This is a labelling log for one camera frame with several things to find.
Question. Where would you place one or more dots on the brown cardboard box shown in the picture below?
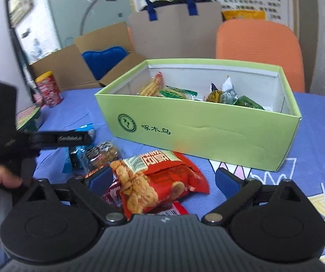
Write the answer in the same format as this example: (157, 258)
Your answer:
(66, 65)

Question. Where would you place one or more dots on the orange chair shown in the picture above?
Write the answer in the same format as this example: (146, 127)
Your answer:
(258, 51)

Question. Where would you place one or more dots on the red snack can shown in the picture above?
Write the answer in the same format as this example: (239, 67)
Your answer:
(49, 90)

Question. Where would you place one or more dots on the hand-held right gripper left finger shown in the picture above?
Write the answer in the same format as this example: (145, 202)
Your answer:
(101, 180)

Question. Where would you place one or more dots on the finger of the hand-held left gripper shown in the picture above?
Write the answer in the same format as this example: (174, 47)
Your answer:
(63, 139)

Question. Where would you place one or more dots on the yellow plastic bag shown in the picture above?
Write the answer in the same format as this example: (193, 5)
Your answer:
(243, 15)

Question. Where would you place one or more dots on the pink white peanut packet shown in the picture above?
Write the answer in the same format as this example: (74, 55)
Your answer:
(151, 86)

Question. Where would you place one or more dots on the dark brown snack packet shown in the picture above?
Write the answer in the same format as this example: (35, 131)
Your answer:
(102, 154)

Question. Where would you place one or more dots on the blue plastic cushion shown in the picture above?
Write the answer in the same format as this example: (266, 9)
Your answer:
(102, 61)

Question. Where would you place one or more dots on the green silver snack packet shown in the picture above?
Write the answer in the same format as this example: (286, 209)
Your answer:
(224, 93)

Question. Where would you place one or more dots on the blue patterned tablecloth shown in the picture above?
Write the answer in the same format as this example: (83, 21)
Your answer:
(315, 147)

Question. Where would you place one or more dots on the dark green snack packet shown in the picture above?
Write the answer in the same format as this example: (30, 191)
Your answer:
(249, 103)

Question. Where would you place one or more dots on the light green cardboard box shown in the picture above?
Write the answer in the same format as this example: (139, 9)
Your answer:
(202, 130)

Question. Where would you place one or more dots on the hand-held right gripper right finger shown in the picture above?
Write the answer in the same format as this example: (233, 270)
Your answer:
(227, 183)

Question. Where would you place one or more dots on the black metal stand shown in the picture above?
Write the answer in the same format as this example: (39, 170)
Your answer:
(17, 45)

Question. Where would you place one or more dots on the round green tin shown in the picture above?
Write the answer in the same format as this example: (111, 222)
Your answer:
(29, 117)

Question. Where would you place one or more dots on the red fried snack packet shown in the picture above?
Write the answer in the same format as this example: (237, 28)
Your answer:
(156, 181)

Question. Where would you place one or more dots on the light green snack packet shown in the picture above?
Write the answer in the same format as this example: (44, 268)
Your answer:
(178, 93)

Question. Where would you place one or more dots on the blue snack packet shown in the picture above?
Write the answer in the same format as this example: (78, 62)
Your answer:
(78, 154)

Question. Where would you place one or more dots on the red white snack wrapper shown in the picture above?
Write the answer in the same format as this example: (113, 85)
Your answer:
(112, 194)

